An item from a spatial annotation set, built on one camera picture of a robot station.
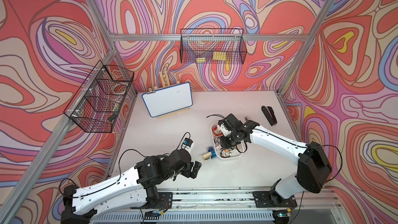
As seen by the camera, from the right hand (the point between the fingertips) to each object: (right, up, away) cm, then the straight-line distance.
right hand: (224, 149), depth 82 cm
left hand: (-15, -3, -13) cm, 20 cm away
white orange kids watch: (+1, -3, +2) cm, 4 cm away
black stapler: (+34, +18, +22) cm, 44 cm away
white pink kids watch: (-4, +4, -6) cm, 9 cm away
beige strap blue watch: (-10, -5, +2) cm, 11 cm away
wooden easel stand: (-32, +18, +23) cm, 43 cm away
